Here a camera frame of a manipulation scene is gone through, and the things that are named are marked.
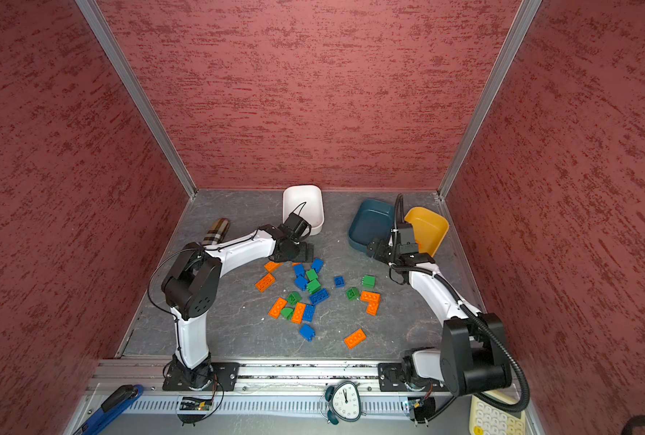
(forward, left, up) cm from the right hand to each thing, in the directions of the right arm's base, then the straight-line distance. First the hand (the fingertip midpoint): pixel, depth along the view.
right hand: (377, 252), depth 89 cm
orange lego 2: (-5, +39, -9) cm, 40 cm away
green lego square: (-6, +3, -10) cm, 12 cm away
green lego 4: (-16, +31, -9) cm, 36 cm away
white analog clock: (-41, +13, -6) cm, 43 cm away
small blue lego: (-6, +13, -10) cm, 17 cm away
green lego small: (-11, +9, -8) cm, 16 cm away
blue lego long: (-11, +20, -10) cm, 25 cm away
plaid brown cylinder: (+15, +60, -6) cm, 62 cm away
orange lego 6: (-10, +5, -10) cm, 15 cm away
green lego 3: (-12, +29, -8) cm, 32 cm away
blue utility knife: (-40, +73, -6) cm, 83 cm away
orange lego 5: (-25, +10, -11) cm, 29 cm away
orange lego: (0, +37, -8) cm, 38 cm away
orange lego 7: (-14, +2, -10) cm, 18 cm away
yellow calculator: (-45, -23, -9) cm, 51 cm away
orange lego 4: (-16, +27, -10) cm, 33 cm away
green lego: (-4, +23, -8) cm, 24 cm away
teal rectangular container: (+23, -3, -11) cm, 26 cm away
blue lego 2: (-6, +27, -9) cm, 29 cm away
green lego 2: (-8, +22, -8) cm, 25 cm away
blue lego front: (-22, +24, -10) cm, 34 cm away
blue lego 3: (-17, +24, -10) cm, 31 cm away
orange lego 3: (-14, +34, -10) cm, 38 cm away
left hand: (+2, +27, -7) cm, 28 cm away
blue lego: (0, +28, -11) cm, 30 cm away
